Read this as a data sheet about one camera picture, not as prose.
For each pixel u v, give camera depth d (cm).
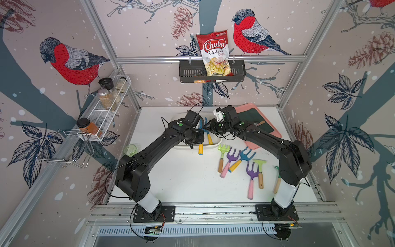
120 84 86
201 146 80
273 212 66
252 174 86
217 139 100
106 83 74
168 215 73
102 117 75
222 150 97
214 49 82
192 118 65
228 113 69
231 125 68
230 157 93
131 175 43
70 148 57
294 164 48
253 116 114
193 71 95
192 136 62
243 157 93
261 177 84
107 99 71
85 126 59
